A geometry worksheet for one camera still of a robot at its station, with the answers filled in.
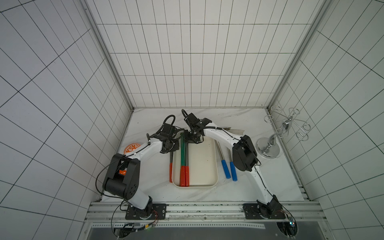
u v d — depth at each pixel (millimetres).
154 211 722
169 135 721
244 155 569
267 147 949
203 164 873
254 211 727
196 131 702
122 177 445
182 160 858
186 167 846
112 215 697
